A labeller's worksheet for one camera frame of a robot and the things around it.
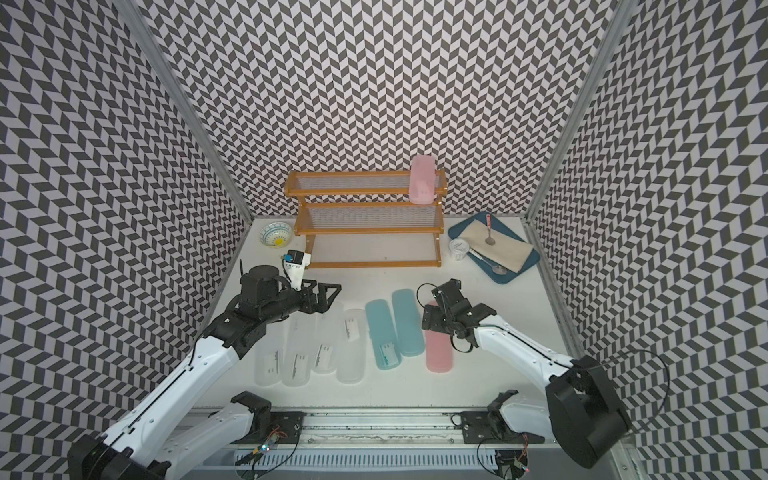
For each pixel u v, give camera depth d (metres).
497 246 1.09
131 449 0.38
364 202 0.64
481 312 0.61
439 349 0.85
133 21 0.72
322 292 0.67
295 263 0.67
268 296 0.58
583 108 0.83
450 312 0.65
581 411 0.40
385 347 0.85
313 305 0.66
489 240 1.11
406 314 0.94
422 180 0.87
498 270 1.01
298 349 0.85
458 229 1.12
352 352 0.85
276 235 1.12
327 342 0.86
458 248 1.03
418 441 0.73
